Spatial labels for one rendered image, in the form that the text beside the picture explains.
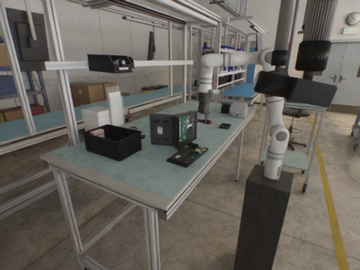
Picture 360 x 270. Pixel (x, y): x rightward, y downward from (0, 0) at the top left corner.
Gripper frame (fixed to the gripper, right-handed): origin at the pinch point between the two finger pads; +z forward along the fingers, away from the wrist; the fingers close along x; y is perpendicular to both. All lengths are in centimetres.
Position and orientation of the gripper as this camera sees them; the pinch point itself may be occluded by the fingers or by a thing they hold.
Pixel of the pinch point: (206, 123)
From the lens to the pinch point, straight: 119.4
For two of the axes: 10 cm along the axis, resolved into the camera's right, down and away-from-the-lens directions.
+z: -0.4, 9.6, 2.8
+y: -8.6, -1.8, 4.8
